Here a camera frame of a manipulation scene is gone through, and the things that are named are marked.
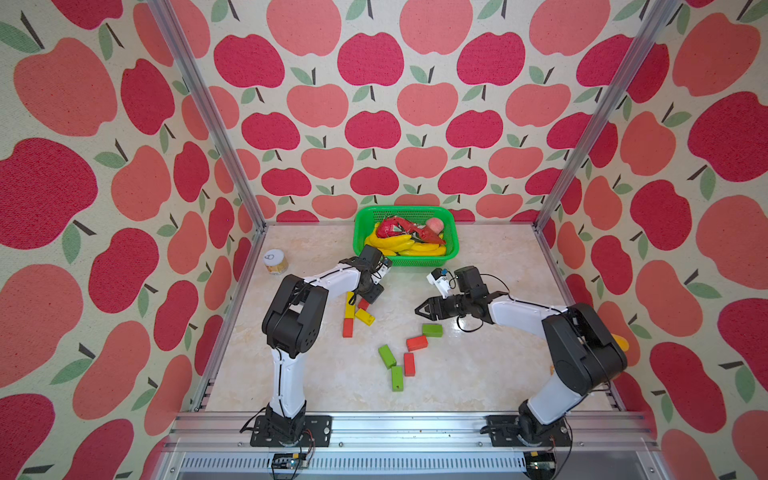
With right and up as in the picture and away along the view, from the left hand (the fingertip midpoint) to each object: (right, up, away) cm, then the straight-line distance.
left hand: (373, 294), depth 100 cm
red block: (-8, -10, -7) cm, 14 cm away
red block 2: (-3, -3, -4) cm, 6 cm away
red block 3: (+14, -13, -12) cm, 22 cm away
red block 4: (+11, -19, -14) cm, 26 cm away
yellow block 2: (-2, -6, -7) cm, 10 cm away
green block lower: (+7, -21, -18) cm, 29 cm away
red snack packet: (+9, +24, +7) cm, 27 cm away
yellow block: (-8, -5, -4) cm, 10 cm away
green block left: (+5, -16, -14) cm, 22 cm away
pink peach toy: (+24, +25, +12) cm, 36 cm away
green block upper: (+18, -10, -10) cm, 23 cm away
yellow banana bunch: (+10, +17, +4) cm, 20 cm away
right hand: (+16, -5, -10) cm, 19 cm away
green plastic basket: (-3, +28, +16) cm, 33 cm away
